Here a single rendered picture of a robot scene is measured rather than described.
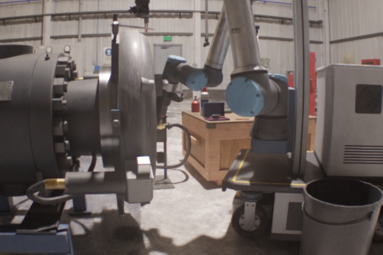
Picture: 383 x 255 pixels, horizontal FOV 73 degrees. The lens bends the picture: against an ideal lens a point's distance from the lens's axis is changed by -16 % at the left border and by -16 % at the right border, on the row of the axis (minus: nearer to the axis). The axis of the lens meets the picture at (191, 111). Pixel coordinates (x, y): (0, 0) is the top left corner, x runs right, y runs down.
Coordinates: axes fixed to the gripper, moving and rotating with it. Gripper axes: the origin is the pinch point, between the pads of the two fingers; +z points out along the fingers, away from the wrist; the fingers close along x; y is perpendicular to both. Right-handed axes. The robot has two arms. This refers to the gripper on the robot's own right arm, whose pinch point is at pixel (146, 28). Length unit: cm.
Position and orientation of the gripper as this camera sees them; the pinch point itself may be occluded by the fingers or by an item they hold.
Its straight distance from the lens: 147.4
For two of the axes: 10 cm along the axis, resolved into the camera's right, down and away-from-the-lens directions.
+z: 0.2, 10.0, 0.3
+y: -7.7, 0.3, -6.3
